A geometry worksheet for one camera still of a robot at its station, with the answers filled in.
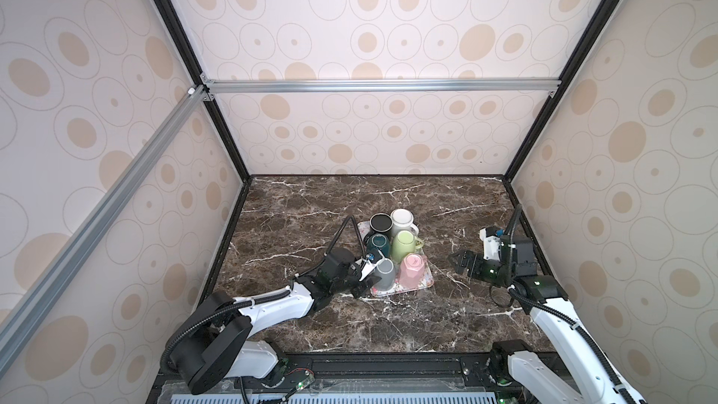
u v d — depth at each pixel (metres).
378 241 0.87
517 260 0.59
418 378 0.73
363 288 0.73
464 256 0.71
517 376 0.61
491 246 0.72
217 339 0.42
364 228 1.03
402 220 0.97
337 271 0.64
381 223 0.95
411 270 0.82
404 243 0.87
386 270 0.81
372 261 0.72
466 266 0.71
